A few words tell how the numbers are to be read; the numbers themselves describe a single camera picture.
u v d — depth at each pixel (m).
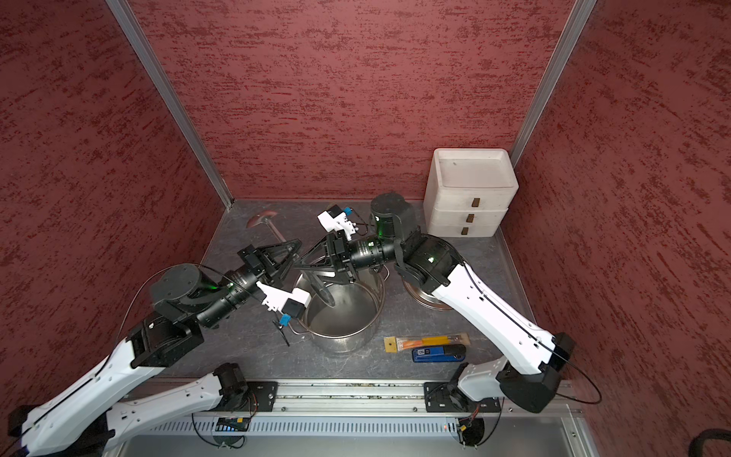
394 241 0.44
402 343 0.83
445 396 0.74
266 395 0.74
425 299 0.92
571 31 0.74
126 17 0.71
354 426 0.77
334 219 0.52
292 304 0.46
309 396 0.76
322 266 0.45
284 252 0.52
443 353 0.78
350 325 0.91
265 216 0.57
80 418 0.40
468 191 0.92
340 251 0.45
